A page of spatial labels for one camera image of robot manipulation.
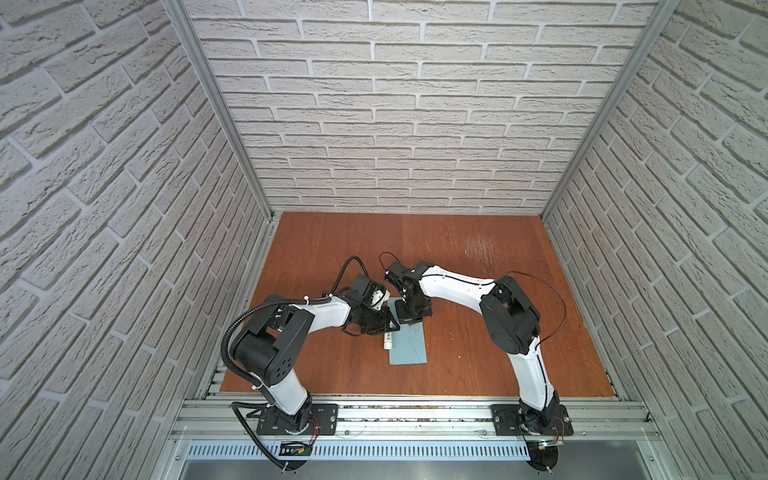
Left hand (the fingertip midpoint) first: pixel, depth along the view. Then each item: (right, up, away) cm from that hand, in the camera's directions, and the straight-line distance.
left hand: (399, 325), depth 88 cm
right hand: (+3, +1, +2) cm, 4 cm away
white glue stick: (-3, -3, -5) cm, 7 cm away
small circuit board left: (-26, -26, -16) cm, 40 cm away
